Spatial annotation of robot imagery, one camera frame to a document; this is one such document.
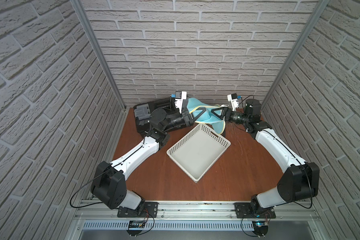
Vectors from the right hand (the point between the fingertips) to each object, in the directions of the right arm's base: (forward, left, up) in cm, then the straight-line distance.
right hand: (216, 111), depth 77 cm
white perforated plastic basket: (-7, +9, -28) cm, 30 cm away
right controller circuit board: (-50, -16, -30) cm, 60 cm away
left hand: (-11, +8, +14) cm, 19 cm away
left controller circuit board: (-45, +44, -32) cm, 71 cm away
